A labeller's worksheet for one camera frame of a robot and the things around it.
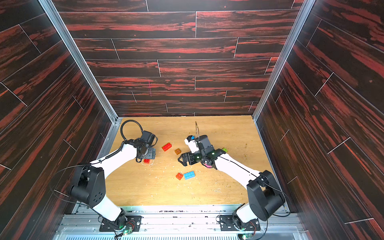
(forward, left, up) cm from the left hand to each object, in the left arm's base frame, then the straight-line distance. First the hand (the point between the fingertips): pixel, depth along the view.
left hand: (147, 153), depth 92 cm
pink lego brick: (-17, -36, +18) cm, 44 cm away
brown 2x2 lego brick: (+6, -18, -6) cm, 20 cm away
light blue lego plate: (-11, -27, -6) cm, 30 cm away
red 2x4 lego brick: (+9, -10, -6) cm, 15 cm away
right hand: (-4, -26, +5) cm, 26 cm away
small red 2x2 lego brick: (-12, -21, -6) cm, 25 cm away
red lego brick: (-3, +1, -4) cm, 5 cm away
